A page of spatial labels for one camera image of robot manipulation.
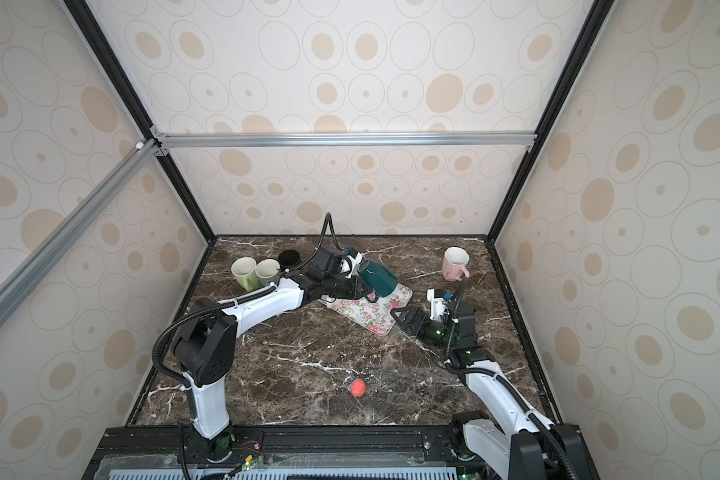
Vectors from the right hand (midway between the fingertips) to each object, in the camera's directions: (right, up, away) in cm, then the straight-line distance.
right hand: (401, 317), depth 81 cm
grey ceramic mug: (-43, +12, +20) cm, 49 cm away
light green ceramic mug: (-50, +12, +18) cm, 55 cm away
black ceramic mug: (-37, +16, +22) cm, 46 cm away
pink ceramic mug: (+20, +14, +18) cm, 31 cm away
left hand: (-6, +8, +3) cm, 11 cm away
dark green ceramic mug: (-6, +10, +5) cm, 13 cm away
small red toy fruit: (-12, -19, -2) cm, 22 cm away
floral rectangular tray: (-7, -2, +16) cm, 17 cm away
